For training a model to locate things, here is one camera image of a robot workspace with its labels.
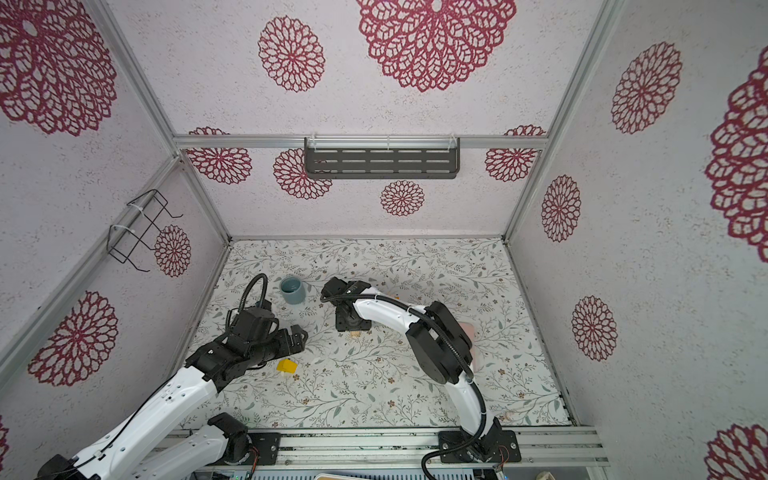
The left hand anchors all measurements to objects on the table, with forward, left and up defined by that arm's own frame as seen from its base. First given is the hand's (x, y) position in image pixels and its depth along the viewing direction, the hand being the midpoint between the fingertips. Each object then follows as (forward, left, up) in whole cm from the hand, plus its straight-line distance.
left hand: (294, 344), depth 80 cm
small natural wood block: (+8, -15, -10) cm, 20 cm away
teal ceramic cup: (+22, +5, -6) cm, 23 cm away
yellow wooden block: (-2, +4, -10) cm, 11 cm away
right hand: (+11, -13, -7) cm, 18 cm away
